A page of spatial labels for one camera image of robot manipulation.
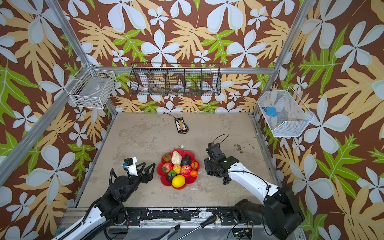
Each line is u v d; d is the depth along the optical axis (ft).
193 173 2.69
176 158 2.90
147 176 2.30
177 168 2.82
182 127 3.63
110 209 1.89
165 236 2.26
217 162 2.09
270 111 2.83
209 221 2.36
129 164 2.18
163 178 2.76
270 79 3.24
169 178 2.69
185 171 2.70
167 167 2.82
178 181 2.60
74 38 2.58
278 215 1.32
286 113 2.74
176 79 3.20
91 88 2.79
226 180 2.80
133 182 2.21
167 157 2.89
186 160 2.90
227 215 2.39
